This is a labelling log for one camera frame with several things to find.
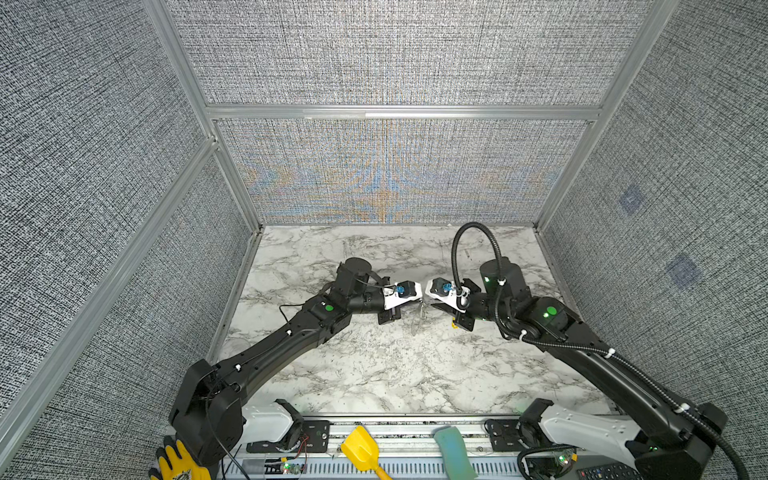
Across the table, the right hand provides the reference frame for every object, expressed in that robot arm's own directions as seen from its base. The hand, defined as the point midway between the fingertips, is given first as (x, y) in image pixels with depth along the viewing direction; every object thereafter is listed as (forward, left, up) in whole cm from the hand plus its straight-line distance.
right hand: (436, 293), depth 71 cm
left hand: (0, +5, -2) cm, 5 cm away
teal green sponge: (-30, -4, -25) cm, 39 cm away
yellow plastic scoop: (-28, +18, -24) cm, 42 cm away
